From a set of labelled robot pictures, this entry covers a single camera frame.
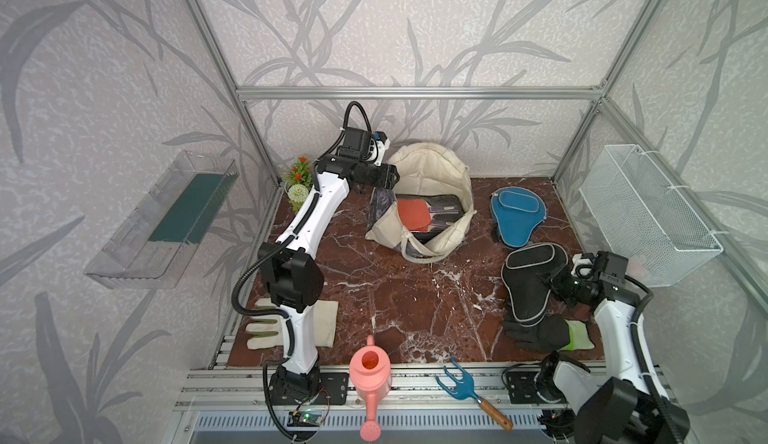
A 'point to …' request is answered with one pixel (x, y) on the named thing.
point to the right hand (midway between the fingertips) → (540, 273)
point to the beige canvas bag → (424, 169)
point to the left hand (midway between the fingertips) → (390, 174)
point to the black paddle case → (529, 294)
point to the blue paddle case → (518, 212)
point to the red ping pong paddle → (413, 214)
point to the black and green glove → (551, 334)
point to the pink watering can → (370, 375)
